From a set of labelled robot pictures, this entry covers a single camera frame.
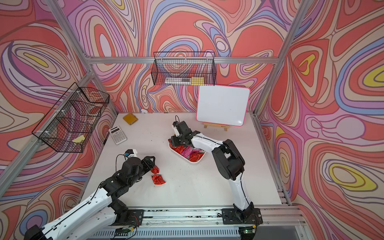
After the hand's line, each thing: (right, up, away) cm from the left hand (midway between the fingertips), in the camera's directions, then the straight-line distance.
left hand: (154, 160), depth 80 cm
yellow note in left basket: (-35, +12, -8) cm, 38 cm away
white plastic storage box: (+20, -2, +6) cm, 21 cm away
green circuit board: (-13, -32, -10) cm, 36 cm away
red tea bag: (+1, -12, +4) cm, 13 cm away
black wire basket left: (-42, +18, -6) cm, 46 cm away
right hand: (+9, +7, +16) cm, 19 cm away
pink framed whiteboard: (+42, +33, +22) cm, 58 cm away
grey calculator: (-33, +12, +25) cm, 43 cm away
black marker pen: (-44, +10, +30) cm, 54 cm away
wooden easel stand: (+44, +18, +25) cm, 54 cm away
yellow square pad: (-29, +24, +36) cm, 52 cm away
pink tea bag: (+18, +3, +11) cm, 22 cm away
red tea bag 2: (+22, 0, +8) cm, 24 cm away
